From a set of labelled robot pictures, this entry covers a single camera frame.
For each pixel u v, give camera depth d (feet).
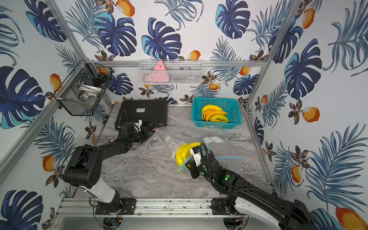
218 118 3.42
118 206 2.21
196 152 2.20
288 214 1.38
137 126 2.56
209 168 1.83
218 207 2.41
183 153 2.57
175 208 2.47
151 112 3.59
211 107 3.62
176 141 2.96
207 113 3.55
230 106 3.72
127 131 2.39
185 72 3.37
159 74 2.96
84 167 1.54
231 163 2.96
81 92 2.74
